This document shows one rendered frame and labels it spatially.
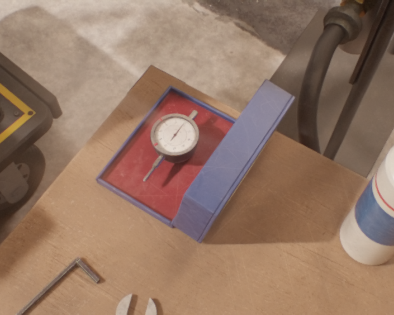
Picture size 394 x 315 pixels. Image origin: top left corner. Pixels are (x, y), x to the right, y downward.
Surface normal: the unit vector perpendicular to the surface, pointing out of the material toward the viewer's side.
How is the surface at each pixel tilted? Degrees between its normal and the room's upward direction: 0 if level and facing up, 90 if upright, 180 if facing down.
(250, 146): 9
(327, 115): 0
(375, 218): 90
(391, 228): 90
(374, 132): 0
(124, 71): 0
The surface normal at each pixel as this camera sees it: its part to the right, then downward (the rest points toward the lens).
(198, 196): 0.14, -0.38
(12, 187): 0.76, 0.58
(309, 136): -0.03, 0.48
